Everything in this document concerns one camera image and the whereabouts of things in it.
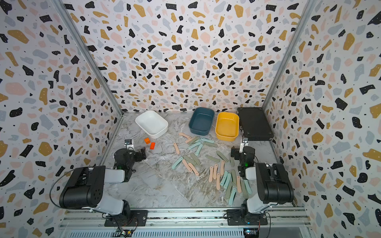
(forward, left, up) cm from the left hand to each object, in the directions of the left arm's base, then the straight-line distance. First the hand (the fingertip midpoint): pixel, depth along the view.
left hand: (138, 147), depth 93 cm
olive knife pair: (-6, -32, -6) cm, 33 cm away
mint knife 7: (-23, -66, -6) cm, 70 cm away
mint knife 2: (+2, -38, -6) cm, 39 cm away
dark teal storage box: (+30, -41, -8) cm, 51 cm away
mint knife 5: (-18, -53, -6) cm, 56 cm away
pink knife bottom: (-21, -49, -6) cm, 54 cm away
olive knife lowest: (-25, -55, -6) cm, 60 cm away
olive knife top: (+11, -37, -6) cm, 39 cm away
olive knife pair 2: (-4, -36, -7) cm, 36 cm away
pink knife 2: (-16, -45, -5) cm, 48 cm away
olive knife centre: (-5, -47, -7) cm, 48 cm away
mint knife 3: (+5, -35, -6) cm, 36 cm away
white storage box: (+24, -4, -4) cm, 24 cm away
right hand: (0, -67, 0) cm, 67 cm away
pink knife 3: (-14, -48, -6) cm, 50 cm away
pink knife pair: (-10, -31, -6) cm, 33 cm away
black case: (+20, -80, -2) cm, 82 cm away
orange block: (+6, -6, -7) cm, 11 cm away
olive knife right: (-3, -54, -7) cm, 55 cm away
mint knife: (-7, -24, -7) cm, 26 cm away
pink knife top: (+14, -28, -6) cm, 32 cm away
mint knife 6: (-20, -55, -6) cm, 58 cm away
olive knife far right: (-7, -60, -6) cm, 60 cm away
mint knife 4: (+10, -45, -7) cm, 46 cm away
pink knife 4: (-12, -53, -6) cm, 54 cm away
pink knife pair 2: (-14, -37, -6) cm, 40 cm away
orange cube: (+9, -3, -5) cm, 11 cm away
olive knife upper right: (+7, -47, -7) cm, 47 cm away
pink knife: (+3, -23, -6) cm, 24 cm away
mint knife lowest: (-28, -56, -7) cm, 63 cm away
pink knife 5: (-24, -61, -6) cm, 66 cm away
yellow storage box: (+22, -60, -6) cm, 65 cm away
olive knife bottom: (-18, -59, -6) cm, 62 cm away
